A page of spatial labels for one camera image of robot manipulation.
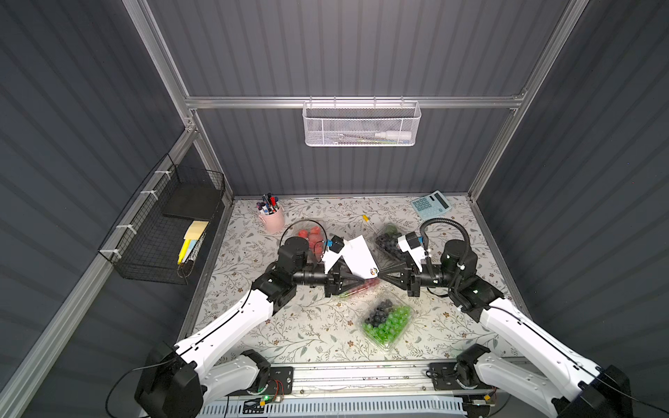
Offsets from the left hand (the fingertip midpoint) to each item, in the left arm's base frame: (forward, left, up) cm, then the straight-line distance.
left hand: (364, 282), depth 66 cm
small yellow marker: (+43, -5, -24) cm, 49 cm away
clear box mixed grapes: (+7, -1, -20) cm, 21 cm away
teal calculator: (+49, -35, -23) cm, 64 cm away
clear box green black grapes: (-2, -8, -21) cm, 22 cm away
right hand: (+1, -5, +2) cm, 6 cm away
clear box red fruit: (+32, +17, -20) cm, 42 cm away
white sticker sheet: (+4, +2, +6) cm, 7 cm away
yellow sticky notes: (+14, +49, +2) cm, 51 cm away
